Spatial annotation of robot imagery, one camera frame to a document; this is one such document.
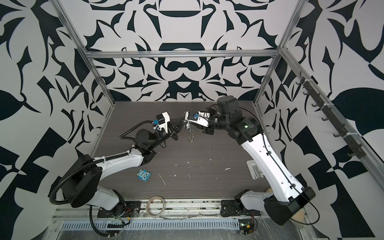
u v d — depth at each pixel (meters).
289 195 0.38
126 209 0.73
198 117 0.52
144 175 0.83
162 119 0.57
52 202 0.40
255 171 0.85
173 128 0.63
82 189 0.43
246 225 0.71
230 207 0.74
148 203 0.75
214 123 0.54
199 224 0.71
